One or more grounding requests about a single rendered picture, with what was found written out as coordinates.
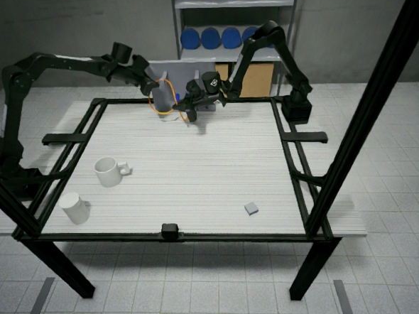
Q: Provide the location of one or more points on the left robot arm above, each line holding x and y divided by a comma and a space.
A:
17, 83

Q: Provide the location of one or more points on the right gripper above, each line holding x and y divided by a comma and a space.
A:
185, 105

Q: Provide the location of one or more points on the white cylinder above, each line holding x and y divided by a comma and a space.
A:
74, 208

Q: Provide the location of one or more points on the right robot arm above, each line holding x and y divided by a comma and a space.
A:
274, 35

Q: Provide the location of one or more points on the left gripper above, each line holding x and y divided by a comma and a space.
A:
145, 82

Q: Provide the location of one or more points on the white mug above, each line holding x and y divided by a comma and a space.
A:
114, 176

